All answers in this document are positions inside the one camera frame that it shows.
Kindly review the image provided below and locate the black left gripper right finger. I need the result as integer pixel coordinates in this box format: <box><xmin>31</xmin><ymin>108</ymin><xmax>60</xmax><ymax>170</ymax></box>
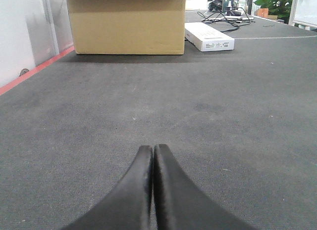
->
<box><xmin>153</xmin><ymin>143</ymin><xmax>258</xmax><ymax>230</ymax></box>

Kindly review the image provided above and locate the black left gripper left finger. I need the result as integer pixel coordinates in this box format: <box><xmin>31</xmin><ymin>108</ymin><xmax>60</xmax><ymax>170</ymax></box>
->
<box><xmin>60</xmin><ymin>145</ymin><xmax>154</xmax><ymax>230</ymax></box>

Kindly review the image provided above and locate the long white carton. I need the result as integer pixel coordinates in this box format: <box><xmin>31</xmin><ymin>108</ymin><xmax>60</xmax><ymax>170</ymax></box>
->
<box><xmin>184</xmin><ymin>22</ymin><xmax>235</xmax><ymax>52</ymax></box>

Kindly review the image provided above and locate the large cardboard box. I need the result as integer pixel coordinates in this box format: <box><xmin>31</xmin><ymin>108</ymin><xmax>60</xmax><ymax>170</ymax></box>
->
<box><xmin>49</xmin><ymin>0</ymin><xmax>188</xmax><ymax>55</ymax></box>

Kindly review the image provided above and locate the green potted plant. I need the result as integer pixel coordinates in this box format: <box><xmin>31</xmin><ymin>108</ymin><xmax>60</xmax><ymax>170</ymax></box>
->
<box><xmin>254</xmin><ymin>0</ymin><xmax>294</xmax><ymax>19</ymax></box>

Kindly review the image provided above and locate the white board panel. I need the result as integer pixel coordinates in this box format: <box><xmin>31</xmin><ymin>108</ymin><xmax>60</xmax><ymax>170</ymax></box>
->
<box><xmin>288</xmin><ymin>0</ymin><xmax>317</xmax><ymax>32</ymax></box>

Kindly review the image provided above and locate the black cable bundle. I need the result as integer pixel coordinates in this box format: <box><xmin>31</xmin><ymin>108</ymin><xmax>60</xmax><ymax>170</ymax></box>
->
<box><xmin>197</xmin><ymin>6</ymin><xmax>256</xmax><ymax>33</ymax></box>

